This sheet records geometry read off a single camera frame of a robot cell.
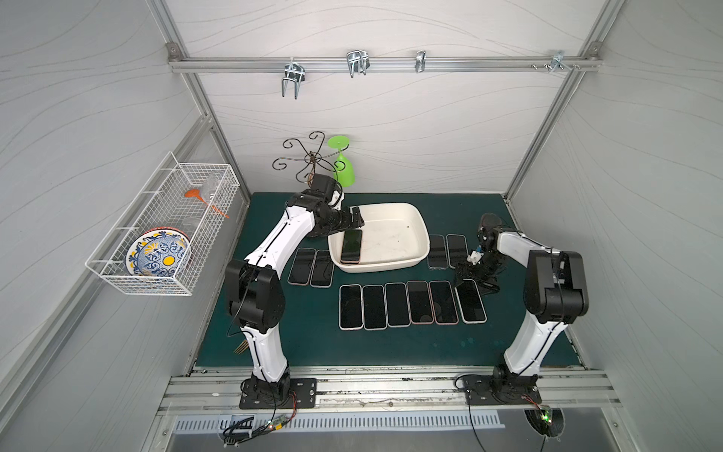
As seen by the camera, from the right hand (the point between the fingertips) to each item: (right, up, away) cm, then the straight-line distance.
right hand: (469, 287), depth 93 cm
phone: (-32, -4, -4) cm, 33 cm away
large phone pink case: (-17, -4, -5) cm, 18 cm away
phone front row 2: (-10, -3, -7) cm, 13 cm away
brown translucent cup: (+13, +23, +12) cm, 29 cm away
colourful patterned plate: (-82, +15, -31) cm, 89 cm away
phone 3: (-1, -4, -2) cm, 5 cm away
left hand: (-38, +21, -6) cm, 44 cm away
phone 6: (-8, +10, +8) cm, 15 cm away
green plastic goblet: (-41, +38, -9) cm, 57 cm away
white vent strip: (-40, -29, -23) cm, 55 cm away
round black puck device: (+13, -30, -21) cm, 39 cm away
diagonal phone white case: (0, +12, +11) cm, 16 cm away
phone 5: (-58, +6, +9) cm, 59 cm away
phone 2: (-25, -5, -4) cm, 25 cm away
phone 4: (-40, +13, +8) cm, 43 cm away
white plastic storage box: (-24, +17, +14) cm, 33 cm away
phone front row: (-40, -6, -3) cm, 40 cm away
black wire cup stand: (-52, +42, -5) cm, 67 cm away
